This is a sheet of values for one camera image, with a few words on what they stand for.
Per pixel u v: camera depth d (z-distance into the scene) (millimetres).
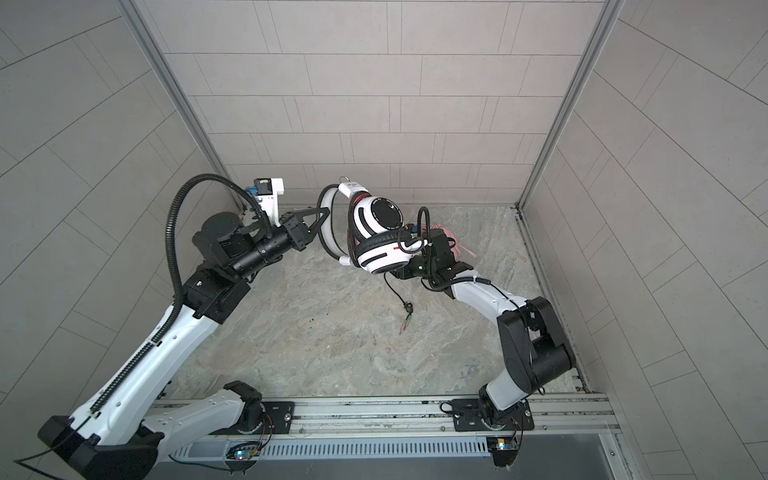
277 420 709
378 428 707
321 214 580
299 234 518
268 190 520
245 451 642
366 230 469
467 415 711
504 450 680
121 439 371
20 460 342
